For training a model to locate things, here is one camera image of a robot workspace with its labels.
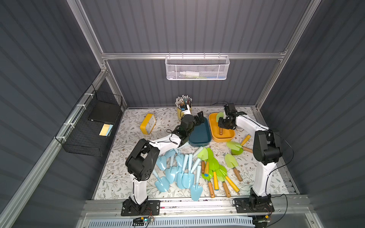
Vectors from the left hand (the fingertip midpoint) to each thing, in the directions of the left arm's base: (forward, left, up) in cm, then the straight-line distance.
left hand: (200, 114), depth 87 cm
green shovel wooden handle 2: (-21, -21, -23) cm, 37 cm away
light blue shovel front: (-38, +3, -22) cm, 44 cm away
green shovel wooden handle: (-2, -16, -16) cm, 23 cm away
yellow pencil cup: (-6, +12, +7) cm, 15 cm away
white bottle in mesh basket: (+26, +6, +12) cm, 29 cm away
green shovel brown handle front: (-33, -4, -21) cm, 39 cm away
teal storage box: (-1, -3, -22) cm, 22 cm away
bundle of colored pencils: (+14, +12, -3) cm, 19 cm away
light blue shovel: (-35, +23, -22) cm, 47 cm away
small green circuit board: (-53, +32, -22) cm, 65 cm away
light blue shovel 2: (-34, +8, -18) cm, 39 cm away
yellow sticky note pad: (-14, +52, +3) cm, 54 cm away
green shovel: (-18, -2, -21) cm, 28 cm away
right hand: (+3, -16, -14) cm, 21 cm away
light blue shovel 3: (-29, +18, -21) cm, 40 cm away
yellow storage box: (-3, -22, -19) cm, 29 cm away
